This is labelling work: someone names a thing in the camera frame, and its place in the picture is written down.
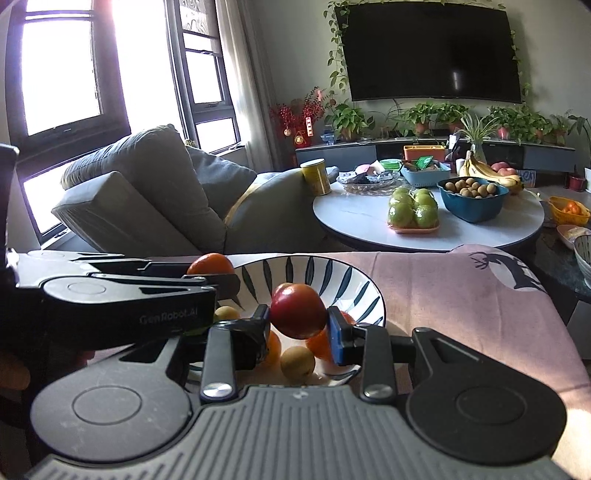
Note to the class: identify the narrow dark-framed window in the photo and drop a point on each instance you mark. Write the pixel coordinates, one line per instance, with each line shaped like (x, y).
(205, 69)

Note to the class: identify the brown kiwi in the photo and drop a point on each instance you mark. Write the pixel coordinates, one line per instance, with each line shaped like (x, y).
(298, 364)

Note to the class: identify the grey television cabinet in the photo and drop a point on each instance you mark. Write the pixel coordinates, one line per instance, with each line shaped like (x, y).
(332, 152)

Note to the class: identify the large dark-framed window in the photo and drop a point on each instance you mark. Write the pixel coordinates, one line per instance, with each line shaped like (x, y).
(60, 69)

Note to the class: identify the brown longan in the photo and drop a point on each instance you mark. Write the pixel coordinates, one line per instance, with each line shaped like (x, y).
(226, 314)

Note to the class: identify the glass plate of snacks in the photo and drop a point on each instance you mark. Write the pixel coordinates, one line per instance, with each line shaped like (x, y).
(367, 182)

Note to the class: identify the green container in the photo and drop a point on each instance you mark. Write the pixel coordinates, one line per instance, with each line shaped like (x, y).
(390, 164)

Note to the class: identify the pink apple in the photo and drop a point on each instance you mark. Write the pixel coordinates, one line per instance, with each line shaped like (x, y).
(509, 172)
(497, 166)

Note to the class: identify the small red pot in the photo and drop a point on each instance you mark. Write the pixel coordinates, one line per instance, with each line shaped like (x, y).
(575, 182)

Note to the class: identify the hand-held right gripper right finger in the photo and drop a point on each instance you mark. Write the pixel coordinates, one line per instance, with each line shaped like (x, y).
(339, 341)

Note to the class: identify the tray of green apples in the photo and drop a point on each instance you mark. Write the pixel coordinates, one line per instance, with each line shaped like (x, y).
(413, 212)

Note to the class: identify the dark bottle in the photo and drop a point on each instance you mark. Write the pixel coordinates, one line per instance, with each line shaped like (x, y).
(453, 147)

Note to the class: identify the pink dotted tablecloth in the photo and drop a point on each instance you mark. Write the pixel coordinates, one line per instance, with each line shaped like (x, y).
(438, 300)

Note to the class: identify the tall plant in white pot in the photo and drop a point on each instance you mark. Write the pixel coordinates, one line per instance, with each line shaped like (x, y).
(582, 134)

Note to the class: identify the spider plant in vase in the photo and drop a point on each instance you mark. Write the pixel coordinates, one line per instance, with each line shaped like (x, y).
(475, 134)

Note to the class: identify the blue patterned box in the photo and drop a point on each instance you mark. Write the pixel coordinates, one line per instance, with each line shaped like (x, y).
(526, 177)

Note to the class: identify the grey sofa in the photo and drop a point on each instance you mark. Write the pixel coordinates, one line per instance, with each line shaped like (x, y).
(138, 194)

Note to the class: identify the striped white bowl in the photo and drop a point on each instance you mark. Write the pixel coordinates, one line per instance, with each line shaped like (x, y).
(360, 286)

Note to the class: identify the pink dish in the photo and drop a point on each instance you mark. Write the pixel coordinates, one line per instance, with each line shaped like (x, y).
(570, 231)

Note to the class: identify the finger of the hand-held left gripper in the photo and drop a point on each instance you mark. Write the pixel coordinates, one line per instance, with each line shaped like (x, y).
(124, 265)
(217, 282)

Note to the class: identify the orange plastic basket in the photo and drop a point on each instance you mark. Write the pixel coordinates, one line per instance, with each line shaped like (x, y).
(561, 218)

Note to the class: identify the blue bowl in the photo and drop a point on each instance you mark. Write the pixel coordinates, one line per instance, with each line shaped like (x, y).
(471, 210)

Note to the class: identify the large orange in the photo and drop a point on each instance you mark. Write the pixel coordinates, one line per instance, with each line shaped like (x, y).
(210, 264)

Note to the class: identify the yellow can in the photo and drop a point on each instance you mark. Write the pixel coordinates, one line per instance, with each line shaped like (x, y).
(316, 177)

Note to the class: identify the dark round coffee table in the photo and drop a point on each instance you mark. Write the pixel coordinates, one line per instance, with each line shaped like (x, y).
(554, 263)

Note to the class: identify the round white table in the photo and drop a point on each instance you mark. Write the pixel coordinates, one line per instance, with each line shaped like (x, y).
(351, 217)

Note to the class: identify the blue and white vase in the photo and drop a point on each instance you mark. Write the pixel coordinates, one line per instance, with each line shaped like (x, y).
(328, 137)

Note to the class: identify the red berry decoration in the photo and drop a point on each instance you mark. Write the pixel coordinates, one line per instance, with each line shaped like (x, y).
(295, 115)

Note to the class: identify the tangerines in basket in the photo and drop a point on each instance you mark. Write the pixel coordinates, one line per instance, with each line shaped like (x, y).
(571, 207)

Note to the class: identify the dark red fruit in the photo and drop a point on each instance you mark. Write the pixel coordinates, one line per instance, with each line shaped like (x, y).
(298, 314)

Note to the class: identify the bunch of bananas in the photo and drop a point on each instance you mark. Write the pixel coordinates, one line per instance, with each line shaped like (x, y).
(485, 170)

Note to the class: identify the grey cushion with yellow piping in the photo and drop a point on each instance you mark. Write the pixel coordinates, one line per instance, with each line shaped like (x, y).
(272, 207)

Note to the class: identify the potted green plant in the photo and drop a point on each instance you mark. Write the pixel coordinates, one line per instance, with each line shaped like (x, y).
(420, 117)
(531, 124)
(346, 122)
(451, 115)
(501, 122)
(559, 129)

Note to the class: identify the person's left hand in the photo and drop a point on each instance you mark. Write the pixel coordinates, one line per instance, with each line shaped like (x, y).
(11, 371)

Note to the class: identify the black wall television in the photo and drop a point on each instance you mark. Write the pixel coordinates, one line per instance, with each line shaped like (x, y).
(429, 50)

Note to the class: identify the green packet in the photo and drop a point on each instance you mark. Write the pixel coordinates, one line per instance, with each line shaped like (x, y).
(422, 162)

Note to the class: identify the beige curtain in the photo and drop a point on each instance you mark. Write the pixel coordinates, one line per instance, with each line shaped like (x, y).
(251, 78)

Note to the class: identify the light blue basket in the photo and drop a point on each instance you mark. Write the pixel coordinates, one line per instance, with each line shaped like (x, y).
(427, 177)

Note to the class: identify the pile of longans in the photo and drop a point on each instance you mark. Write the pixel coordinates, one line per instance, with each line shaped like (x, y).
(471, 188)

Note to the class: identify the blue-grey throw pillow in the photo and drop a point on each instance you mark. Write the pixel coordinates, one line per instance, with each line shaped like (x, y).
(221, 180)

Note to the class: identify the small striped bowl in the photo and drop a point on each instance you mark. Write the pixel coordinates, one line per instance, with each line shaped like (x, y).
(584, 261)

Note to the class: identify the orange box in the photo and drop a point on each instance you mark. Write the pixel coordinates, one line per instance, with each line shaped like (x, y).
(424, 152)

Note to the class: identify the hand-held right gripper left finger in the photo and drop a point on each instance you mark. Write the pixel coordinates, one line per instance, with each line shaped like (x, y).
(258, 332)

